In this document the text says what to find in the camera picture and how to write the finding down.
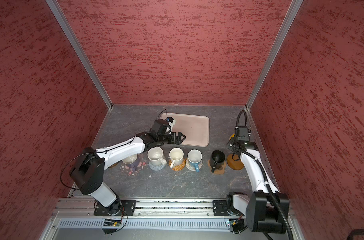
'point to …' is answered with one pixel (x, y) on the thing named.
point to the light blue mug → (195, 156)
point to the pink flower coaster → (141, 165)
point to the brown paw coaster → (218, 171)
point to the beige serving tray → (195, 127)
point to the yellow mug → (232, 136)
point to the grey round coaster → (156, 167)
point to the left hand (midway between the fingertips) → (179, 139)
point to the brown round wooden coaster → (236, 165)
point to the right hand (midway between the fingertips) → (231, 147)
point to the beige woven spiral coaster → (191, 167)
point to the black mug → (217, 159)
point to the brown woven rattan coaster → (177, 167)
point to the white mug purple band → (132, 161)
